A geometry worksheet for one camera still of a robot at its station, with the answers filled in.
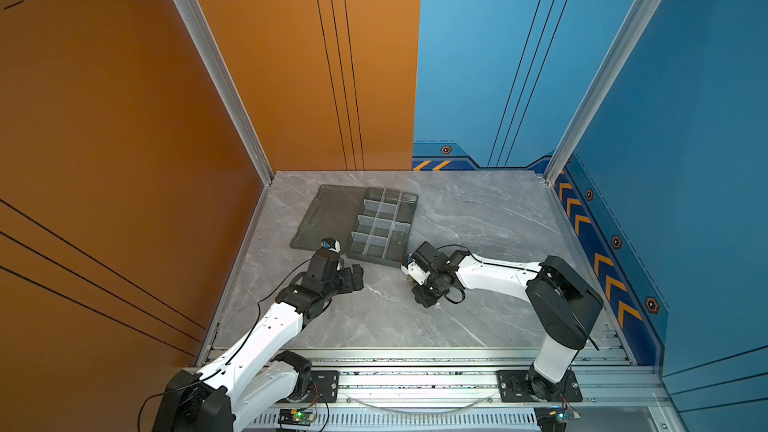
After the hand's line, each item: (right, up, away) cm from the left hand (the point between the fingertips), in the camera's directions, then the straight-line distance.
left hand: (350, 269), depth 85 cm
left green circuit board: (-10, -32, -14) cm, 37 cm away
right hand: (+19, -9, +3) cm, 22 cm away
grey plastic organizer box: (+4, +12, +18) cm, 22 cm away
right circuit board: (+51, -32, -15) cm, 62 cm away
